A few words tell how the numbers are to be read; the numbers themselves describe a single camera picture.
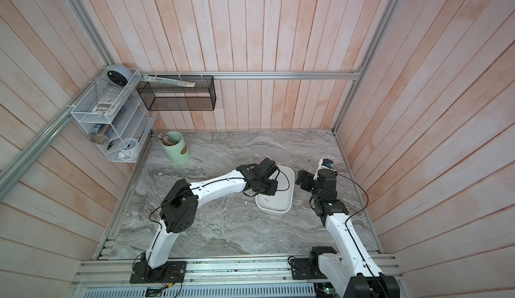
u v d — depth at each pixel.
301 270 0.73
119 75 0.80
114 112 0.76
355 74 0.93
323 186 0.60
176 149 0.96
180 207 0.51
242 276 0.73
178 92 1.04
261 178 0.69
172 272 0.73
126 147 0.87
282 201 0.90
